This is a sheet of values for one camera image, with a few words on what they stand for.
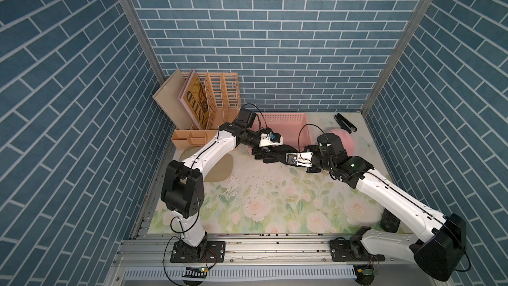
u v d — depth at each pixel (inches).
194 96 37.8
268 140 27.6
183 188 18.5
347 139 39.0
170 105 36.3
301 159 25.4
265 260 28.6
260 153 29.0
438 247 14.9
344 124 44.8
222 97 43.9
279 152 29.7
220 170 37.4
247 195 34.9
